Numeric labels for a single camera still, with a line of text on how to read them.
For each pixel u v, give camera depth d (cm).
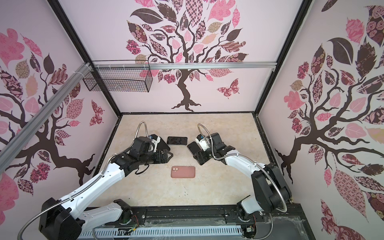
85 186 45
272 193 43
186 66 92
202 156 76
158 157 68
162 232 70
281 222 72
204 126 68
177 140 170
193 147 88
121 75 95
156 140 72
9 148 50
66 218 37
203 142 78
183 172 90
